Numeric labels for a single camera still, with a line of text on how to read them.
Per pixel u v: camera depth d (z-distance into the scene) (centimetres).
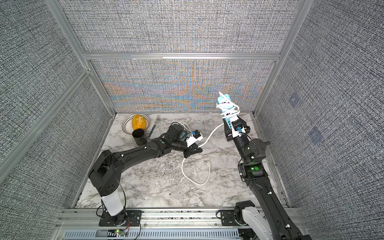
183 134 73
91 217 76
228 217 73
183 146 73
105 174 47
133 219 73
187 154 73
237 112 60
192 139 72
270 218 48
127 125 109
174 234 70
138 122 106
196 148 76
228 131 61
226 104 60
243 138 59
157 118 117
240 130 52
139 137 98
